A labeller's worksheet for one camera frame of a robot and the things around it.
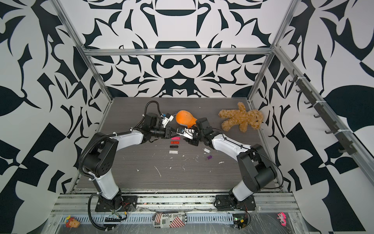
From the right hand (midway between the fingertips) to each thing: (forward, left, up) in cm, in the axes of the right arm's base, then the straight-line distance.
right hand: (186, 131), depth 89 cm
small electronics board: (-44, -26, -12) cm, 52 cm away
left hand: (-1, +4, +1) cm, 5 cm away
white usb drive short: (-9, +8, -10) cm, 16 cm away
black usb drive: (-5, +9, -10) cm, 15 cm away
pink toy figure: (-43, -46, -10) cm, 63 cm away
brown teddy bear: (+12, -45, -3) cm, 47 cm away
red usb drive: (-2, +8, -10) cm, 13 cm away
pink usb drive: (-6, +6, +1) cm, 8 cm away
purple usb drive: (-12, -14, -11) cm, 21 cm away
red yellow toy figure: (-44, +53, -7) cm, 69 cm away
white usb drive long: (-8, -13, -10) cm, 18 cm away
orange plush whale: (+12, +1, -3) cm, 13 cm away
